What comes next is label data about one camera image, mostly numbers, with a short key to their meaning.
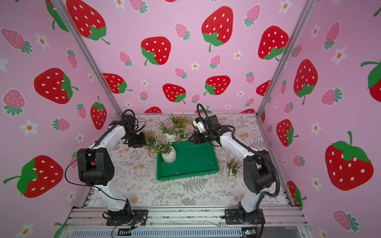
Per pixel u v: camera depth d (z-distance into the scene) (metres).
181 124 1.00
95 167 0.49
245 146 0.52
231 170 0.82
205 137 0.76
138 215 0.75
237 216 0.73
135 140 0.79
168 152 0.90
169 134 1.00
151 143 0.94
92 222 0.73
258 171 0.47
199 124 0.81
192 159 0.93
